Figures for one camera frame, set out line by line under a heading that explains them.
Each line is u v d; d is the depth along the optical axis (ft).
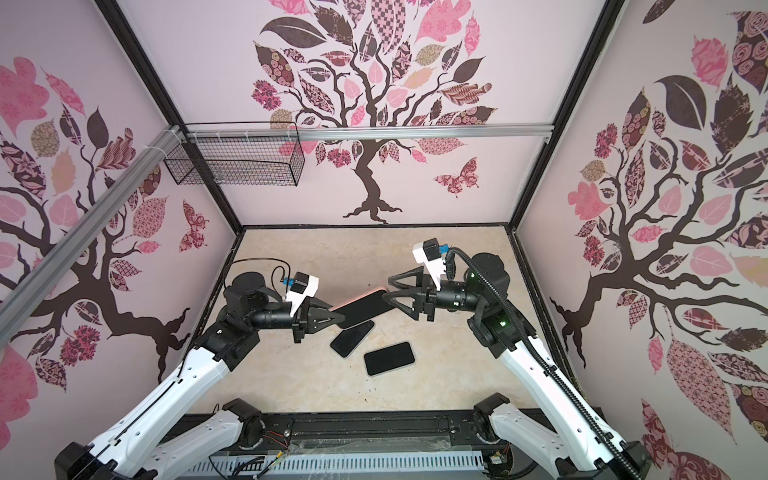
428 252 1.69
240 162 3.99
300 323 1.84
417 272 1.93
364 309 1.99
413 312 1.76
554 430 1.42
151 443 1.38
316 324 2.00
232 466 2.29
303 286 1.78
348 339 2.94
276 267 1.87
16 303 1.62
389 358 2.81
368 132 3.09
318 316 1.99
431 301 1.69
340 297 2.04
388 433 2.45
